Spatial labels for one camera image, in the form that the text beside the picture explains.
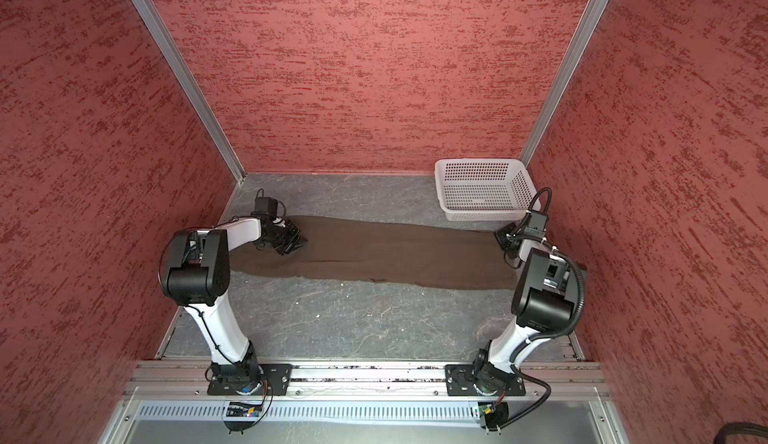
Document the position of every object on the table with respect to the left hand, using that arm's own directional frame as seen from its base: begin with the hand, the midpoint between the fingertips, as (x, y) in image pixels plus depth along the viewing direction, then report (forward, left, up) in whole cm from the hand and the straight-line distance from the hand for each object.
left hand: (308, 243), depth 100 cm
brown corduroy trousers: (-1, -34, -3) cm, 34 cm away
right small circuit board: (-46, -53, -1) cm, 70 cm away
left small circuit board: (-47, +9, -3) cm, 48 cm away
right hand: (+1, -63, +4) cm, 63 cm away
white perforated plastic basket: (+27, -65, -1) cm, 71 cm away
